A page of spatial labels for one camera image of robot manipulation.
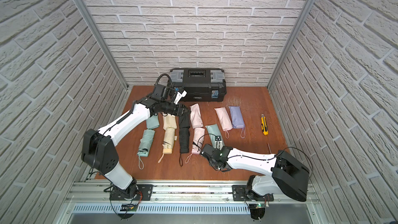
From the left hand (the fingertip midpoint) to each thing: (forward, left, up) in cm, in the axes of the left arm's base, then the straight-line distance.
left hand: (191, 110), depth 81 cm
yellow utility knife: (0, -46, -18) cm, 50 cm away
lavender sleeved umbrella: (+7, -29, -17) cm, 34 cm away
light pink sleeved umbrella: (+4, -21, -17) cm, 27 cm away
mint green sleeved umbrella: (-2, -13, -18) cm, 22 cm away
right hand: (-19, -15, -19) cm, 31 cm away
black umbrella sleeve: (+5, +5, -17) cm, 19 cm away
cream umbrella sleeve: (+5, +16, -20) cm, 26 cm away
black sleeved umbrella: (-6, +4, -17) cm, 19 cm away
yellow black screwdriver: (-14, -46, -20) cm, 52 cm away
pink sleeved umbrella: (-7, -4, -18) cm, 20 cm away
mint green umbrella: (-12, +26, -16) cm, 33 cm away
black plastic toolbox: (+24, -5, -5) cm, 25 cm away
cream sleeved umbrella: (-8, +13, -17) cm, 23 cm away
